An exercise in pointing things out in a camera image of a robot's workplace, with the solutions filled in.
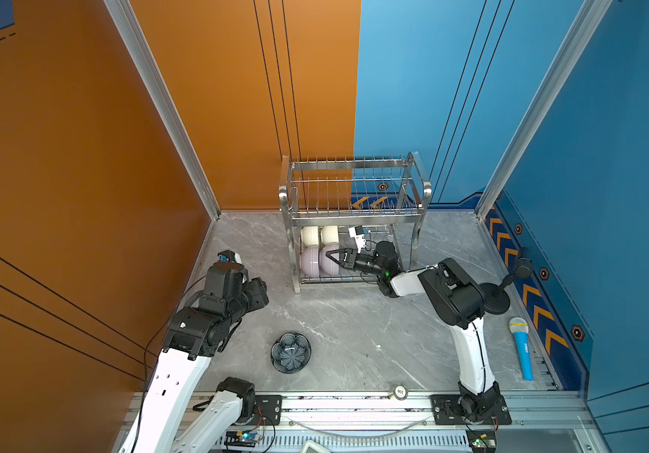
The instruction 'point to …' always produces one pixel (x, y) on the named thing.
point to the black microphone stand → (496, 297)
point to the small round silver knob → (400, 392)
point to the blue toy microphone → (520, 327)
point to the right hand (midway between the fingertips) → (330, 256)
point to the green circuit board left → (241, 439)
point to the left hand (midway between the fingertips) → (259, 283)
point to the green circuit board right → (482, 440)
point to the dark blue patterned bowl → (291, 353)
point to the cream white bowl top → (310, 235)
